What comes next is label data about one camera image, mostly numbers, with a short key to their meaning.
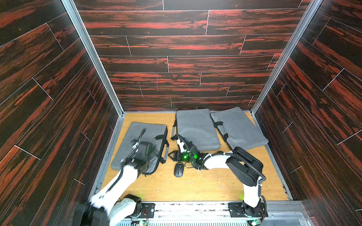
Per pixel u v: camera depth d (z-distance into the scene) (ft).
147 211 2.40
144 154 2.10
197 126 3.53
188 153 2.31
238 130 3.58
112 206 1.49
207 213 2.42
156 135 3.25
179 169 2.83
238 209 2.41
